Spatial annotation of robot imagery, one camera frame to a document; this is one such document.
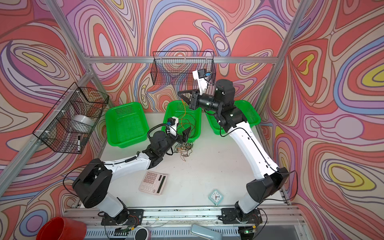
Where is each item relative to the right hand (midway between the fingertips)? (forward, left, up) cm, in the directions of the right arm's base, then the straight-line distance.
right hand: (178, 98), depth 61 cm
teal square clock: (-27, -16, -46) cm, 56 cm away
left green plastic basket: (+27, +45, -45) cm, 69 cm away
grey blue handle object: (-42, -9, -45) cm, 62 cm away
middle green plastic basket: (+31, -2, -44) cm, 53 cm away
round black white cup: (-42, +19, -42) cm, 62 cm away
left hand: (+3, -2, -21) cm, 22 cm away
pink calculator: (-18, +18, -44) cm, 51 cm away
